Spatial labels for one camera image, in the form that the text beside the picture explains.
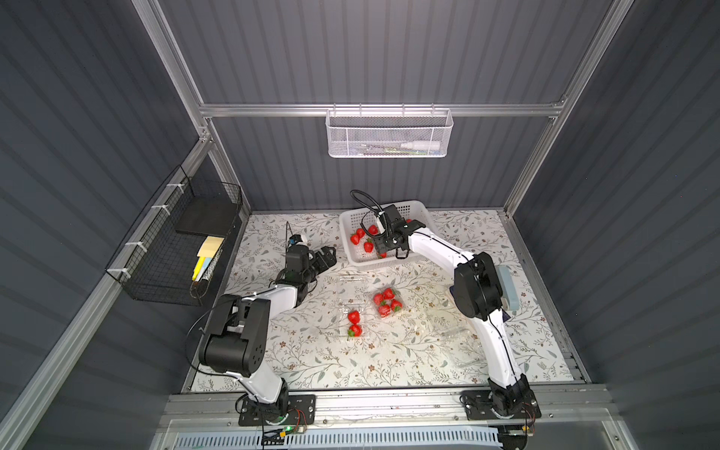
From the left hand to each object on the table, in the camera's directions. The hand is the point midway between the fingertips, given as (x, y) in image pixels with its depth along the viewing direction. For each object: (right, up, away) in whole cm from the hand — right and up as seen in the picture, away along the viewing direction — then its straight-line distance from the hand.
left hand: (331, 253), depth 93 cm
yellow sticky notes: (-30, +1, -21) cm, 37 cm away
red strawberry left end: (+7, +5, +15) cm, 17 cm away
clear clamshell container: (+5, -22, -3) cm, 23 cm away
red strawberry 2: (+16, -15, +1) cm, 22 cm away
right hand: (+19, +5, +8) cm, 21 cm away
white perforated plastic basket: (+8, +1, +15) cm, 17 cm away
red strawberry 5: (+8, -20, -5) cm, 22 cm away
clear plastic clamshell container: (+19, -16, 0) cm, 25 cm away
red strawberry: (+19, -14, 0) cm, 23 cm away
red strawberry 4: (+18, -18, -3) cm, 25 cm away
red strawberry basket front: (+8, -23, -8) cm, 26 cm away
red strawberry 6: (+13, +2, +12) cm, 18 cm away
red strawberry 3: (+21, -17, -2) cm, 27 cm away
